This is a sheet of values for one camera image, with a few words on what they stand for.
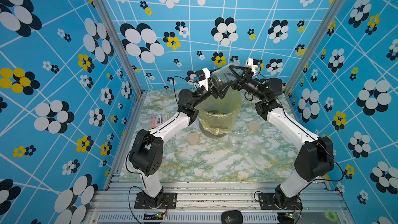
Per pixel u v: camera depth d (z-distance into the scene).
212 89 0.63
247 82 0.60
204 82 0.59
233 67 0.61
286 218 0.70
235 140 0.94
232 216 0.68
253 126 0.98
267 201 0.73
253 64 0.65
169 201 0.74
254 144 0.94
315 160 0.44
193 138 0.96
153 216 0.71
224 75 0.68
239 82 0.63
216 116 0.73
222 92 0.63
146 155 0.47
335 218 0.69
